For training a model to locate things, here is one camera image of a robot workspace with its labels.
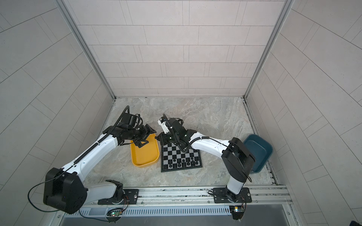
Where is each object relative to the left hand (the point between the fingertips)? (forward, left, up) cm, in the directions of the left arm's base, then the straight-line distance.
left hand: (157, 133), depth 80 cm
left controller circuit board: (-37, +15, -10) cm, 41 cm away
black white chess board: (-11, -9, -11) cm, 18 cm away
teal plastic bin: (-5, -62, -10) cm, 63 cm away
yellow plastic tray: (-8, +7, -11) cm, 15 cm away
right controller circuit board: (-35, -42, -14) cm, 57 cm away
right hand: (-3, 0, -1) cm, 4 cm away
